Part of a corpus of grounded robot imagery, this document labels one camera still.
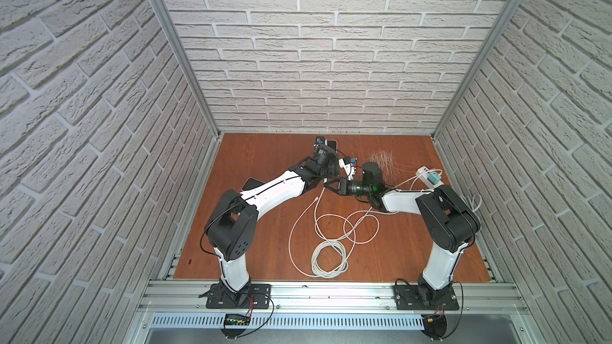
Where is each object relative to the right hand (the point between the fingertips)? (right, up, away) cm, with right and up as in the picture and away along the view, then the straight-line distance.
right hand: (320, 189), depth 87 cm
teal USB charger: (+47, +3, +9) cm, 48 cm away
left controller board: (-26, -38, -15) cm, 49 cm away
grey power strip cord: (+63, -7, +8) cm, 64 cm away
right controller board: (+34, -39, -17) cm, 54 cm away
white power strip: (+46, +5, +16) cm, 49 cm away
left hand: (+3, +12, +3) cm, 13 cm away
